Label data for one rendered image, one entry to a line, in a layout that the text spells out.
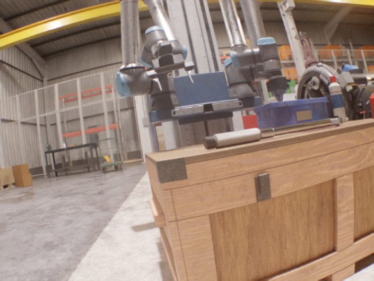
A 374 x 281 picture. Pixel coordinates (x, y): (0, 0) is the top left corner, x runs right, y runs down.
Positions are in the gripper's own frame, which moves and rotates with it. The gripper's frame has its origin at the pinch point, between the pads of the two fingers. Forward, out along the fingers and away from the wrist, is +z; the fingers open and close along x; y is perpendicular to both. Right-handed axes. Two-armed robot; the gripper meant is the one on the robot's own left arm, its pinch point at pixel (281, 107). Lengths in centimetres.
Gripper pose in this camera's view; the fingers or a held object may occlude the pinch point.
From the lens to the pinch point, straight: 133.2
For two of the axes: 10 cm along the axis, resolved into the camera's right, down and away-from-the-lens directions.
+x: -1.5, 0.1, 9.9
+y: 9.8, -1.6, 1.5
